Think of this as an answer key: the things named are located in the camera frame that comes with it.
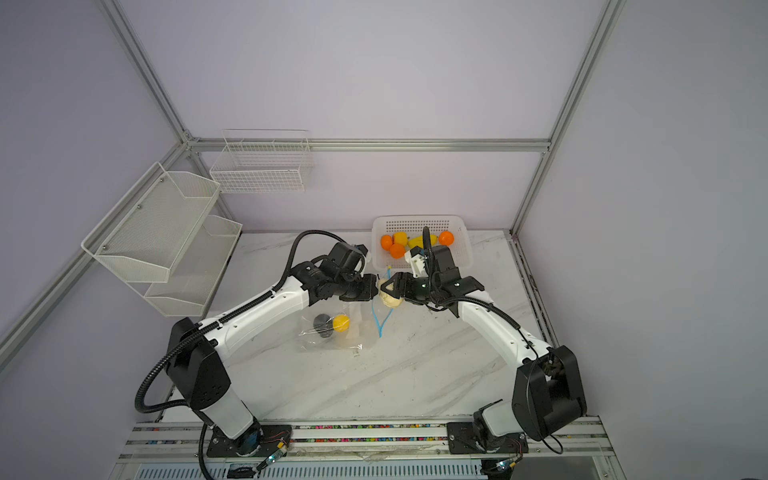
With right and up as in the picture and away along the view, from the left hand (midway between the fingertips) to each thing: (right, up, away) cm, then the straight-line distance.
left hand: (377, 292), depth 80 cm
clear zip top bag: (-3, -10, +10) cm, 14 cm away
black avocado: (-17, -10, +8) cm, 22 cm away
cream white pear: (+3, -1, -3) cm, 5 cm away
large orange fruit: (+2, +16, +31) cm, 35 cm away
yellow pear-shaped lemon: (-11, -10, +9) cm, 18 cm away
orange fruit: (+6, +12, +30) cm, 33 cm away
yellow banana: (+14, +16, +31) cm, 38 cm away
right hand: (+3, +1, -1) cm, 3 cm away
